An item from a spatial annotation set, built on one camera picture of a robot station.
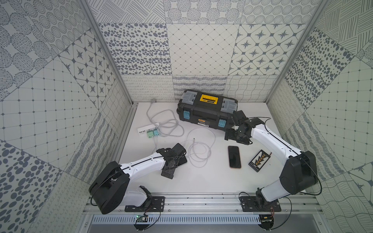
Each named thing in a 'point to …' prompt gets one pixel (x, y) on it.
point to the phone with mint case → (181, 158)
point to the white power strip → (150, 127)
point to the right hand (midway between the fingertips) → (234, 140)
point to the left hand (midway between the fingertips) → (176, 160)
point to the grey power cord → (166, 123)
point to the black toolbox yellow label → (208, 109)
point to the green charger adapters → (151, 133)
